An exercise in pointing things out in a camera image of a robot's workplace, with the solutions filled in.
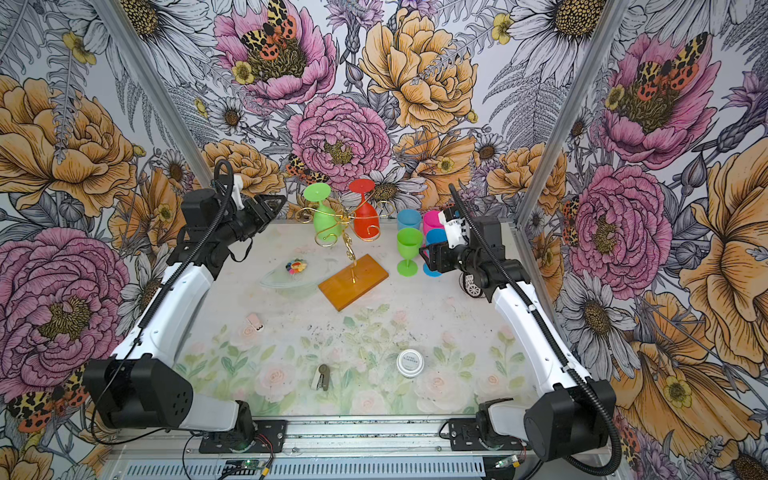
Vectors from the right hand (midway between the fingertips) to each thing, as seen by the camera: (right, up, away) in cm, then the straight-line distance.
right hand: (432, 256), depth 78 cm
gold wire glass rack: (-13, +17, +45) cm, 50 cm away
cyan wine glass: (+3, +5, +19) cm, 20 cm away
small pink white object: (-52, -20, +14) cm, 57 cm away
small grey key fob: (-29, -33, +4) cm, 44 cm away
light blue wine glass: (-5, +12, +26) cm, 29 cm away
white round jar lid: (-6, -28, +2) cm, 29 cm away
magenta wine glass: (+3, +11, +25) cm, 27 cm away
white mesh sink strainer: (+6, -6, -9) cm, 12 cm away
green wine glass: (-5, +4, +18) cm, 19 cm away
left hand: (-37, +11, -1) cm, 39 cm away
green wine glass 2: (-29, +10, +11) cm, 33 cm away
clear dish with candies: (-43, -8, +26) cm, 51 cm away
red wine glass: (-18, +11, +14) cm, 25 cm away
